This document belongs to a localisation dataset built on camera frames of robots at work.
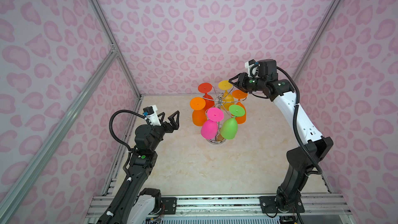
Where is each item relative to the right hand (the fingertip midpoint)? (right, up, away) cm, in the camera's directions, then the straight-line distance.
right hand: (232, 79), depth 74 cm
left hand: (-28, -15, -2) cm, 32 cm away
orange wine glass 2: (-16, -17, +5) cm, 24 cm away
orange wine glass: (+4, -7, +1) cm, 8 cm away
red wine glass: (-12, -3, +6) cm, 14 cm away
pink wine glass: (-11, -23, +1) cm, 25 cm away
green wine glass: (-1, -23, 0) cm, 23 cm away
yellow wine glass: (0, -9, +11) cm, 14 cm away
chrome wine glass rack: (-6, -9, 0) cm, 11 cm away
